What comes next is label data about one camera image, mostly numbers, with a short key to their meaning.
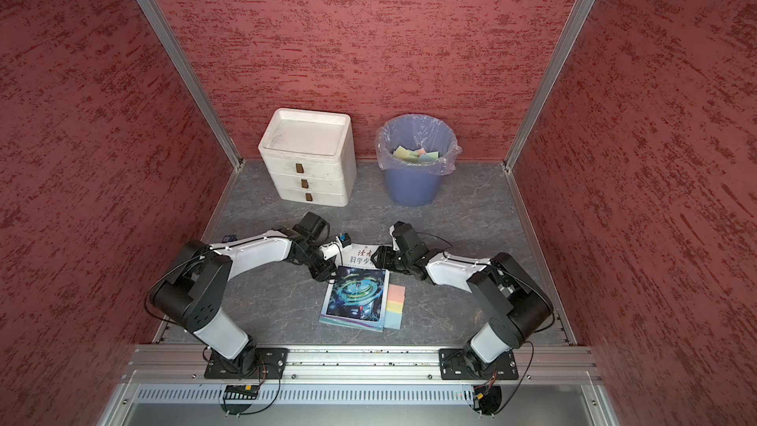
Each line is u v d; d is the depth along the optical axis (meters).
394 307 0.83
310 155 0.90
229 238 0.95
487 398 0.70
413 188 1.01
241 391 0.72
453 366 0.73
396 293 0.87
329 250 0.82
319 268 0.80
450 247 0.79
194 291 0.46
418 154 1.06
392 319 0.82
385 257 0.79
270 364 0.73
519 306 0.45
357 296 0.85
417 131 1.01
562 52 0.87
